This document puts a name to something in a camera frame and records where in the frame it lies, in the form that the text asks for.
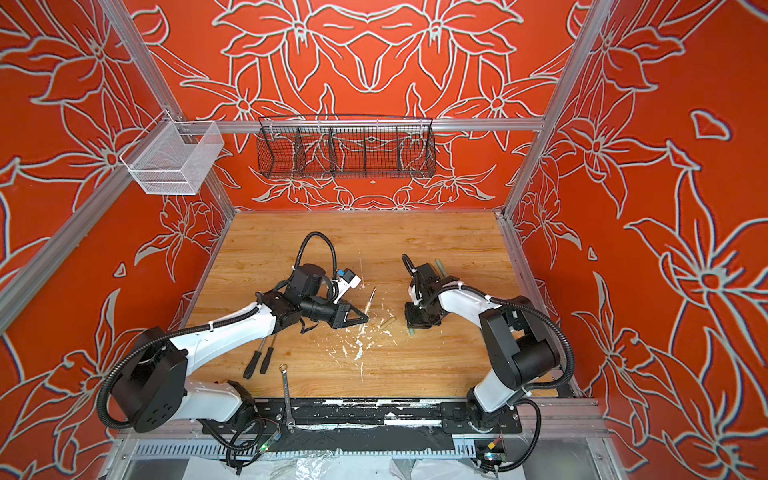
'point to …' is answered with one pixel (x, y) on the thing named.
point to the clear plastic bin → (173, 157)
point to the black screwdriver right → (267, 357)
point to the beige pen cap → (388, 322)
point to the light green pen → (438, 262)
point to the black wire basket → (343, 146)
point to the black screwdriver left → (253, 361)
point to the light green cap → (411, 331)
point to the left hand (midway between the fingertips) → (365, 317)
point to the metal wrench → (291, 425)
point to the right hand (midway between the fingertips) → (406, 322)
